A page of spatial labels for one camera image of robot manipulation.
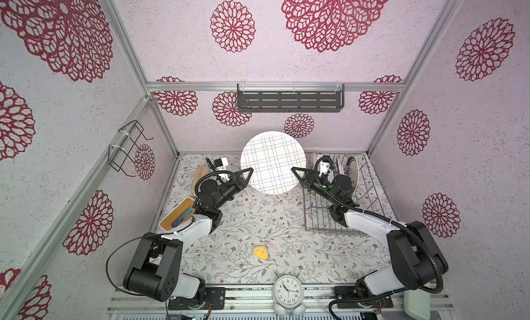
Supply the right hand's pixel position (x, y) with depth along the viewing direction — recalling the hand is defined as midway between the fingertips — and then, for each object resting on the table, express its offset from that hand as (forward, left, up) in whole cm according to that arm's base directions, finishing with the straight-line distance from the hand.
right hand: (290, 169), depth 75 cm
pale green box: (-37, -44, -28) cm, 64 cm away
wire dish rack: (+6, -38, -25) cm, 46 cm away
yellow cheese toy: (-22, +11, -27) cm, 36 cm away
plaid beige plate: (+7, +7, 0) cm, 10 cm away
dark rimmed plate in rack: (+21, -34, -24) cm, 47 cm away
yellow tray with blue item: (-8, +46, -22) cm, 52 cm away
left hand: (+1, +14, -2) cm, 14 cm away
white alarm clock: (-36, +1, -25) cm, 44 cm away
